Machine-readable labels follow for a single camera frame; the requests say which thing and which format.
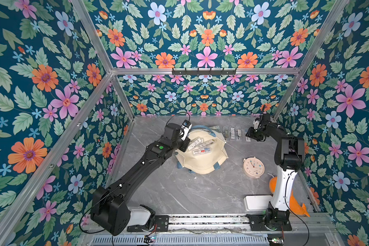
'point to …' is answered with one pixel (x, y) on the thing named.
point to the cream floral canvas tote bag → (205, 163)
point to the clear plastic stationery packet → (198, 145)
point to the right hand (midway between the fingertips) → (254, 133)
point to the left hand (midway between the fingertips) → (188, 136)
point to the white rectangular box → (257, 203)
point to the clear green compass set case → (225, 132)
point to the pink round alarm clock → (253, 167)
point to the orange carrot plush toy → (295, 205)
